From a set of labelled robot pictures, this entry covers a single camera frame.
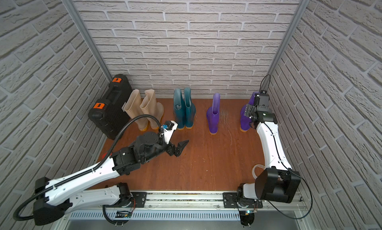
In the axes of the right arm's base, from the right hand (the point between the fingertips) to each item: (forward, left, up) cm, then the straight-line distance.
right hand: (260, 110), depth 79 cm
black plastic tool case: (+3, +85, -1) cm, 85 cm away
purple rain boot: (-1, +27, 0) cm, 27 cm away
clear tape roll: (-24, +4, -25) cm, 35 cm away
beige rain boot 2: (+9, +62, -3) cm, 63 cm away
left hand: (-14, +42, +3) cm, 45 cm away
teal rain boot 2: (+4, +39, -1) cm, 39 cm away
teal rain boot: (+3, +45, +1) cm, 45 cm away
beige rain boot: (+6, +71, 0) cm, 71 cm away
